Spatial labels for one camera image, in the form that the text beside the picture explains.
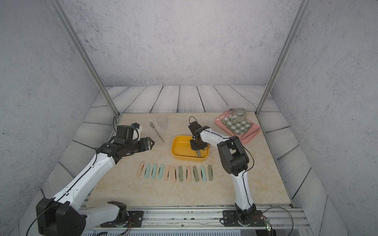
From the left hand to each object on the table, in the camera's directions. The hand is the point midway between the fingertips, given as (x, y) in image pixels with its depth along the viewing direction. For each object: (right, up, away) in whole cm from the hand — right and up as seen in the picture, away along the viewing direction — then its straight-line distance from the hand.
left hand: (152, 143), depth 81 cm
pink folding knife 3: (+11, -20, +8) cm, 24 cm away
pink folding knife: (-10, -19, +8) cm, 23 cm away
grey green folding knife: (+24, -19, +8) cm, 32 cm away
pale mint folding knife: (-5, -20, +8) cm, 23 cm away
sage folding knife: (+33, -18, +8) cm, 38 cm away
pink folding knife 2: (+7, -19, +8) cm, 22 cm away
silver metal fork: (-8, +9, +32) cm, 35 cm away
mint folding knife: (-1, -18, +8) cm, 20 cm away
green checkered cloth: (+56, +7, +30) cm, 64 cm away
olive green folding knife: (+15, -19, +8) cm, 26 cm away
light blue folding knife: (+3, -18, +8) cm, 20 cm away
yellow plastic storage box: (+14, -7, +19) cm, 25 cm away
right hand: (+25, -5, +19) cm, 32 cm away
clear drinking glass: (+1, +12, +27) cm, 29 cm away
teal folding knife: (+28, -19, +8) cm, 35 cm away
